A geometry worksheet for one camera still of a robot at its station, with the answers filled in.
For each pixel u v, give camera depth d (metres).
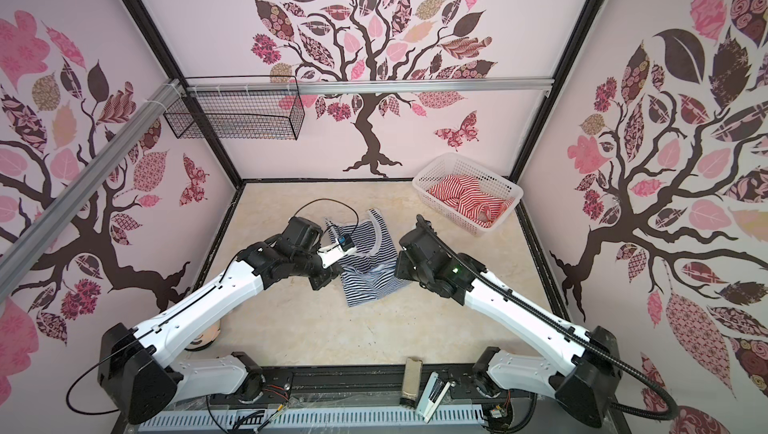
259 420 0.72
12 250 0.50
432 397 0.70
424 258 0.55
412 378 0.72
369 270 0.74
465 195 1.07
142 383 0.38
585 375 0.38
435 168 1.14
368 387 0.75
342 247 0.67
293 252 0.59
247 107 0.95
